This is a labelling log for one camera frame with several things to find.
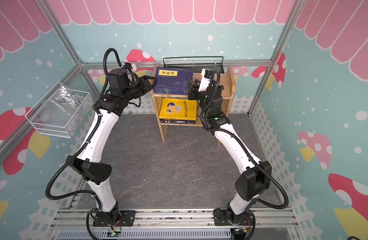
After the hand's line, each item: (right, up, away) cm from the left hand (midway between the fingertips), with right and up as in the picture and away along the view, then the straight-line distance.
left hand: (155, 83), depth 72 cm
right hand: (+17, +1, -4) cm, 18 cm away
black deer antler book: (+10, -18, +13) cm, 24 cm away
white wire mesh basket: (-46, -14, +1) cm, 48 cm away
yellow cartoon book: (+10, -11, +14) cm, 20 cm away
